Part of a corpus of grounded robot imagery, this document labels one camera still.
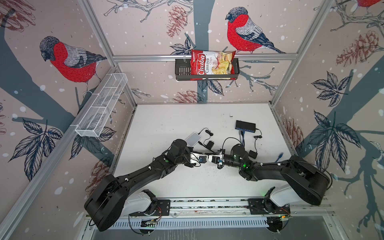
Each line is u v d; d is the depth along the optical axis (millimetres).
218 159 674
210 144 956
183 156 691
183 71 949
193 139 983
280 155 914
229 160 723
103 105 785
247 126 1055
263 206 669
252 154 905
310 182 443
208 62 878
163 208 730
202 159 671
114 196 407
